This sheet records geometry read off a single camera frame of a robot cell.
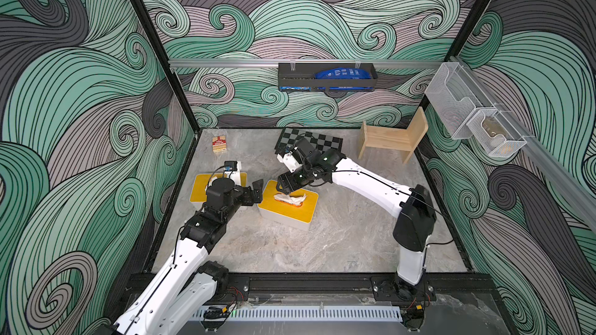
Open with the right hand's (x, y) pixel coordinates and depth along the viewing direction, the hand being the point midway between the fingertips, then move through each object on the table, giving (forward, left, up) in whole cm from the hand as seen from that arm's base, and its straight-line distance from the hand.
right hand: (287, 183), depth 81 cm
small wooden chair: (+27, -49, -6) cm, 56 cm away
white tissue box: (-10, 0, -9) cm, 14 cm away
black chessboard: (+31, -16, -13) cm, 37 cm away
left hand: (-2, +12, +6) cm, 14 cm away
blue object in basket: (+39, -23, +19) cm, 50 cm away
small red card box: (+31, +35, -14) cm, 49 cm away
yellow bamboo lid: (-8, -7, -7) cm, 13 cm away
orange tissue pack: (-6, -3, -3) cm, 7 cm away
